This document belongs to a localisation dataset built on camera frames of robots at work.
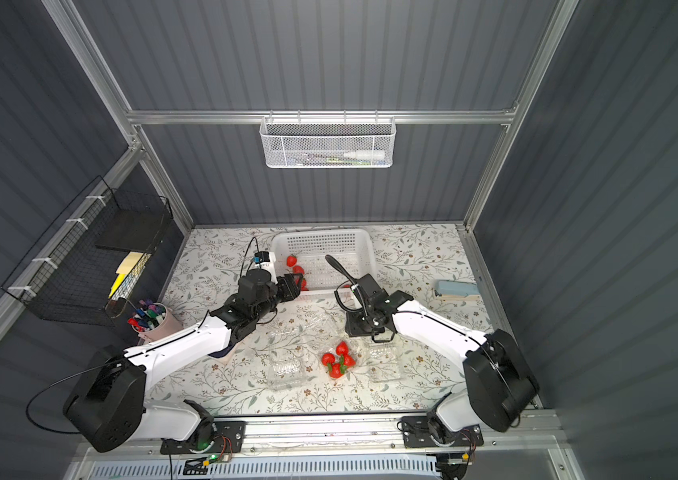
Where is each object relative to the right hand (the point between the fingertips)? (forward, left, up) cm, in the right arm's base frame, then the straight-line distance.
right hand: (354, 329), depth 84 cm
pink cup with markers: (0, +56, +4) cm, 56 cm away
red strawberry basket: (+25, +19, -5) cm, 32 cm away
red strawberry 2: (-6, +8, -6) cm, 11 cm away
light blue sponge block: (+18, -34, -6) cm, 39 cm away
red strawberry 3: (-4, +3, -5) cm, 7 cm away
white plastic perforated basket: (+33, +18, -4) cm, 38 cm away
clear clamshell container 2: (-5, +5, -6) cm, 10 cm away
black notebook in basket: (+19, +62, +21) cm, 68 cm away
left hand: (+11, +16, +10) cm, 21 cm away
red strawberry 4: (-7, +1, -5) cm, 9 cm away
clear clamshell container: (-9, +19, -8) cm, 23 cm away
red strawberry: (-10, +5, -5) cm, 12 cm away
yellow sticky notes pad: (+7, +58, +20) cm, 61 cm away
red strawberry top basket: (+28, +22, -4) cm, 36 cm away
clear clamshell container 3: (-6, -9, -9) cm, 14 cm away
